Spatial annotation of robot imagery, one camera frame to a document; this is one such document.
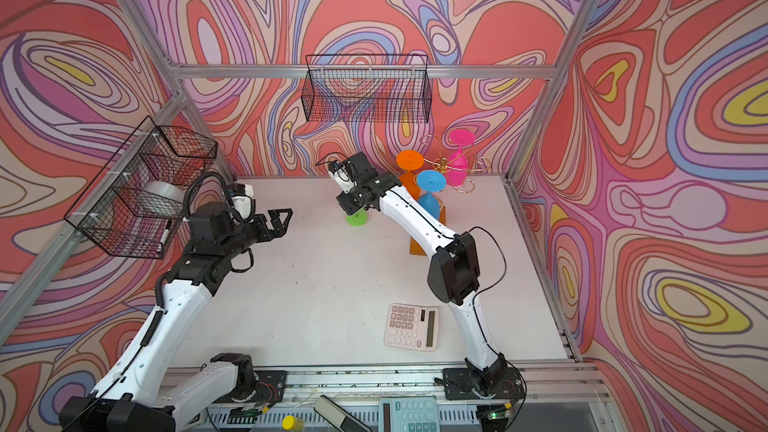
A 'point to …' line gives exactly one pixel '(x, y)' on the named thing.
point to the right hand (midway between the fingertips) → (352, 203)
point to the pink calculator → (414, 327)
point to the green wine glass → (358, 218)
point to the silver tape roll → (164, 189)
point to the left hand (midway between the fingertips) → (280, 211)
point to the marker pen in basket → (164, 236)
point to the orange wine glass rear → (410, 160)
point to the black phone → (339, 418)
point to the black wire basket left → (138, 201)
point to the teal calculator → (408, 414)
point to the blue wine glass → (431, 181)
